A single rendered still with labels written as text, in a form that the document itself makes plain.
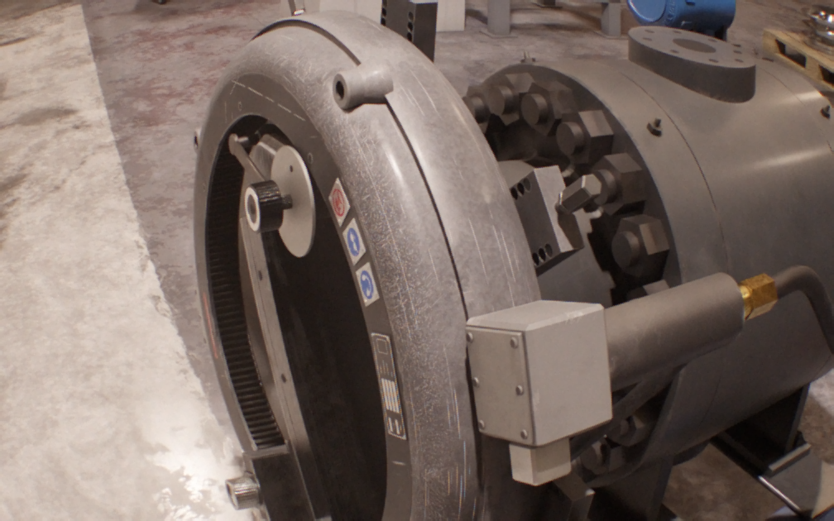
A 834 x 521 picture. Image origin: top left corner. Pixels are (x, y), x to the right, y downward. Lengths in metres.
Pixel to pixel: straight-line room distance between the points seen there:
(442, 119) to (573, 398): 0.29
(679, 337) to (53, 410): 1.60
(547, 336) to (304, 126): 0.35
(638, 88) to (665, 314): 0.44
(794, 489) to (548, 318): 0.90
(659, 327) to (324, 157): 0.35
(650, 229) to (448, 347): 0.34
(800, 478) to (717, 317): 0.75
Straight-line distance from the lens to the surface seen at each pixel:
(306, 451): 1.25
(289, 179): 1.14
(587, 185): 0.94
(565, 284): 1.27
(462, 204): 0.99
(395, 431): 1.04
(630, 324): 0.96
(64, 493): 2.05
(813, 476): 1.73
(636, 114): 1.30
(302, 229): 1.13
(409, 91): 1.04
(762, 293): 1.11
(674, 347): 0.99
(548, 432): 0.90
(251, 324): 1.56
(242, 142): 1.29
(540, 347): 0.88
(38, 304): 2.78
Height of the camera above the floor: 1.25
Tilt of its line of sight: 25 degrees down
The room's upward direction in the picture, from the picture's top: 2 degrees clockwise
